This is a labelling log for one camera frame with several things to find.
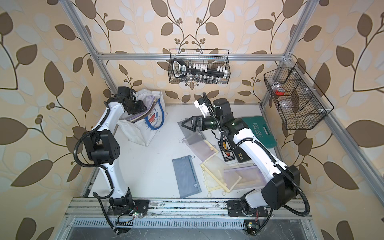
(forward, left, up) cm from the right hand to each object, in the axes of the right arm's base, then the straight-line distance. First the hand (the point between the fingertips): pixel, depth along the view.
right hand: (186, 124), depth 70 cm
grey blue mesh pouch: (-17, +2, -27) cm, 32 cm away
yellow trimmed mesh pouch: (-14, -16, -30) cm, 37 cm away
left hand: (+24, +31, -11) cm, 41 cm away
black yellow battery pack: (-3, -27, -30) cm, 40 cm away
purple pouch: (+29, +26, -11) cm, 40 cm away
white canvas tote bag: (+9, +28, -14) cm, 33 cm away
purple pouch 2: (-16, -34, -31) cm, 49 cm away
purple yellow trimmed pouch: (+3, -8, -31) cm, 32 cm away
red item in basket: (+18, -51, +2) cm, 54 cm away
